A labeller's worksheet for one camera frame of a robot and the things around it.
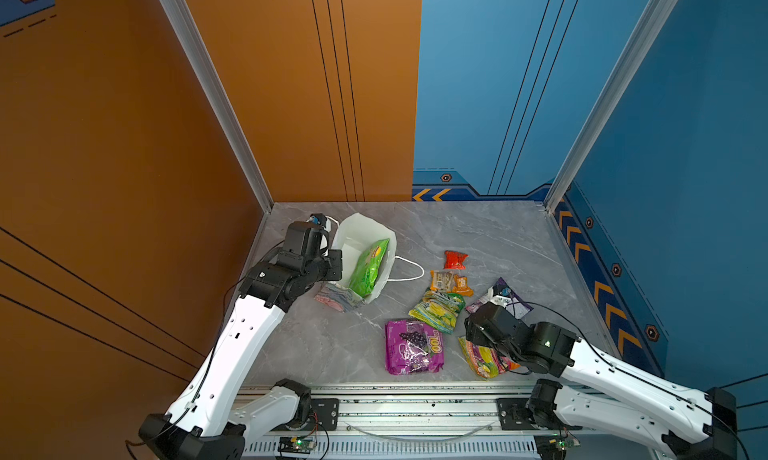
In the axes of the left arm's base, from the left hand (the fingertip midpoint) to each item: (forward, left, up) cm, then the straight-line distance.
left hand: (337, 254), depth 73 cm
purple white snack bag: (-10, -39, -1) cm, 40 cm away
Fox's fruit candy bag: (-18, -38, -23) cm, 48 cm away
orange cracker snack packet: (+7, -32, -24) cm, 41 cm away
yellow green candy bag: (-4, -27, -21) cm, 35 cm away
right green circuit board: (-35, -54, -26) cm, 70 cm away
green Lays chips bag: (+1, -7, -7) cm, 10 cm away
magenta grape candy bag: (-16, -19, -19) cm, 31 cm away
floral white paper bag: (+7, -3, -1) cm, 8 cm away
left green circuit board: (-36, +9, -28) cm, 47 cm away
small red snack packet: (+14, -34, -22) cm, 43 cm away
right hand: (-12, -33, -15) cm, 38 cm away
